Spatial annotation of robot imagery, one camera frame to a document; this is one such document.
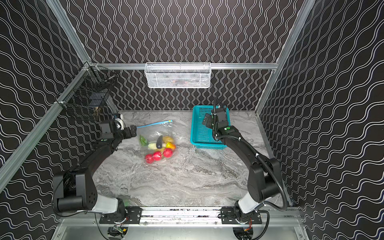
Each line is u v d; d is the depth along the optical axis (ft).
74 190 1.43
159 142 3.12
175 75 1.99
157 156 2.81
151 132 3.54
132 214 2.48
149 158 2.87
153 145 3.09
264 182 1.46
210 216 2.49
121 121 2.51
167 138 3.21
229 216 2.43
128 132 2.66
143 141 3.20
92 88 3.20
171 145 3.08
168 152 2.89
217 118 2.13
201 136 3.48
